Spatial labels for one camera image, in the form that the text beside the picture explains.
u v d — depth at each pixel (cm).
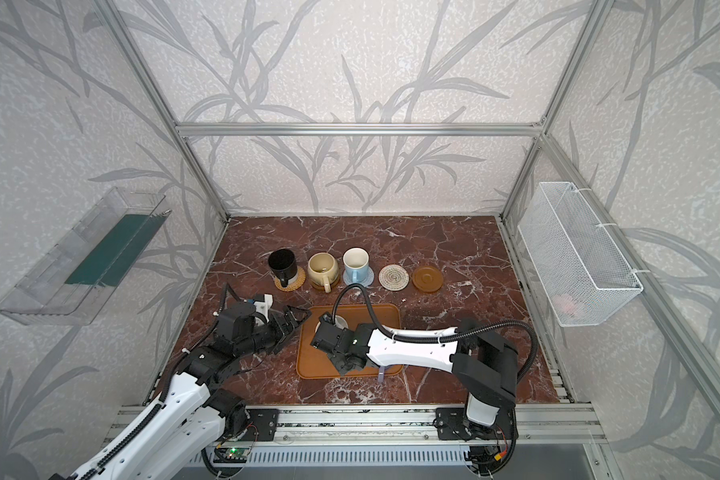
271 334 69
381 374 75
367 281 102
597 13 71
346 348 60
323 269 100
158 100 86
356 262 98
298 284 100
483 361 44
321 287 96
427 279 102
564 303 72
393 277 102
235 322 59
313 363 83
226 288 101
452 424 74
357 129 96
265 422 74
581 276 61
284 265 92
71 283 63
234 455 71
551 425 75
